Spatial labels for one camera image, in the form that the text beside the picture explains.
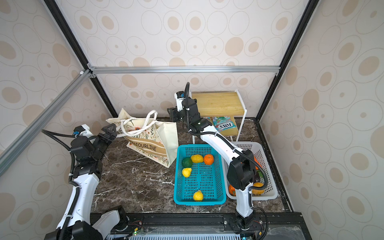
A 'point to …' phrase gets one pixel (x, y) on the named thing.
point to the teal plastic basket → (209, 179)
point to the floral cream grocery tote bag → (148, 138)
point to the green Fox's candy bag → (223, 122)
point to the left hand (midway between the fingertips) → (113, 125)
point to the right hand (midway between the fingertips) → (170, 107)
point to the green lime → (187, 162)
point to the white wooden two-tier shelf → (222, 104)
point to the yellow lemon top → (197, 158)
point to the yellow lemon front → (198, 196)
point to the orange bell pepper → (232, 190)
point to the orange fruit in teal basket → (208, 159)
